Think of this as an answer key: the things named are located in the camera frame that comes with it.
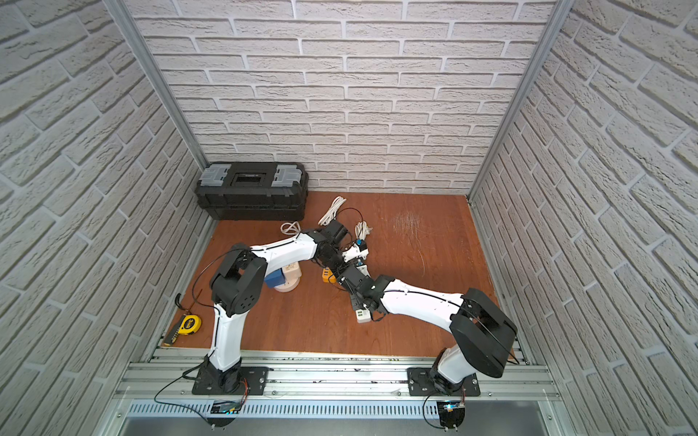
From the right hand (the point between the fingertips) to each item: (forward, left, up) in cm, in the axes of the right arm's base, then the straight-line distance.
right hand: (364, 294), depth 86 cm
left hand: (+8, +2, -1) cm, 8 cm away
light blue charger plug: (+2, 0, +13) cm, 13 cm away
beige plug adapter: (+7, +23, +5) cm, 25 cm away
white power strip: (-7, +1, -1) cm, 7 cm away
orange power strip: (+8, +12, -1) cm, 15 cm away
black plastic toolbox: (+36, +38, +14) cm, 55 cm away
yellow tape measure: (-6, +55, -1) cm, 56 cm away
